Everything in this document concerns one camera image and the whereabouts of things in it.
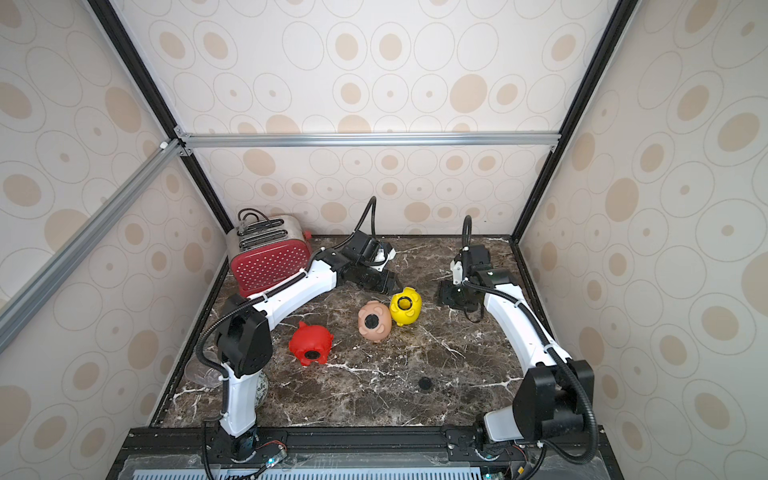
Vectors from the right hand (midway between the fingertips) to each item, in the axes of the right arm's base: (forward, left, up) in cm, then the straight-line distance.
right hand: (455, 298), depth 84 cm
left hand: (+2, +14, +2) cm, 15 cm away
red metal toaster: (+13, +58, +5) cm, 60 cm away
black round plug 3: (-19, +8, -15) cm, 25 cm away
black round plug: (-14, +40, -9) cm, 43 cm away
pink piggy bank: (-3, +20, -5) cm, 21 cm away
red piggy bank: (-10, +41, -9) cm, 43 cm away
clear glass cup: (-20, +71, -11) cm, 74 cm away
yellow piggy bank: (0, +14, -6) cm, 15 cm away
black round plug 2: (-4, +24, -7) cm, 25 cm away
